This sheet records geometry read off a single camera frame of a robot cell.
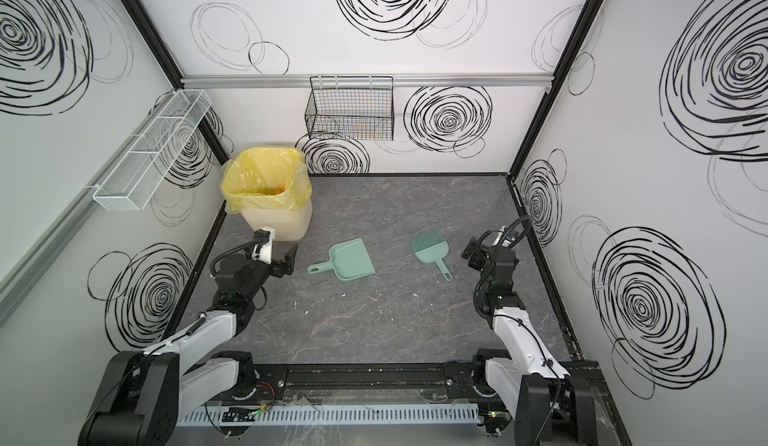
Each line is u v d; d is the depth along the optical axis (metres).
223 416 0.70
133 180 0.72
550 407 0.40
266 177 1.00
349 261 0.96
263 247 0.72
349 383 0.75
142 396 0.96
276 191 1.04
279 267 0.77
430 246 0.99
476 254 0.73
